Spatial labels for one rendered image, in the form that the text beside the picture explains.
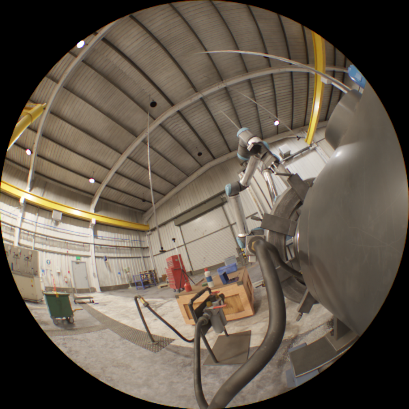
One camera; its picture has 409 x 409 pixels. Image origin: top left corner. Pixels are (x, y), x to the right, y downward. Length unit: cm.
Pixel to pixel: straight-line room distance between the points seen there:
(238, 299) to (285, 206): 105
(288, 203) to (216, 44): 774
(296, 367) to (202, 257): 989
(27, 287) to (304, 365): 563
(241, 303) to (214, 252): 844
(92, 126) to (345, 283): 899
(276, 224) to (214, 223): 916
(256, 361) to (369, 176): 28
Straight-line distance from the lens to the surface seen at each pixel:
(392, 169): 19
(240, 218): 137
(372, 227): 21
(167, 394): 104
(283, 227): 69
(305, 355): 65
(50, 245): 1060
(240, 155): 88
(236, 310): 151
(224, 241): 943
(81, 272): 1046
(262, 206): 174
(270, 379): 91
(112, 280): 1122
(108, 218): 1168
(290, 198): 76
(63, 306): 291
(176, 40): 766
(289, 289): 76
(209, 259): 995
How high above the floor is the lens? 78
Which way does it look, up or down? 24 degrees up
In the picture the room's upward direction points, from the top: 20 degrees counter-clockwise
